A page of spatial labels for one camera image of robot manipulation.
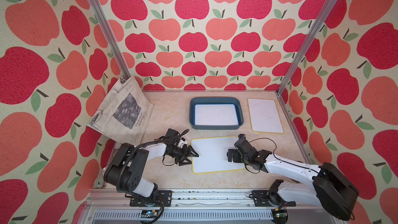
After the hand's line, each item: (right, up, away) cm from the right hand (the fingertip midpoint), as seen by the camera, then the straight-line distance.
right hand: (233, 157), depth 87 cm
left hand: (-21, -1, -5) cm, 22 cm away
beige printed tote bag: (-63, +25, +1) cm, 68 cm away
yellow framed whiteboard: (+27, +22, +21) cm, 41 cm away
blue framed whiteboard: (-8, +24, +17) cm, 30 cm away
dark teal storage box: (+5, +33, +20) cm, 39 cm away
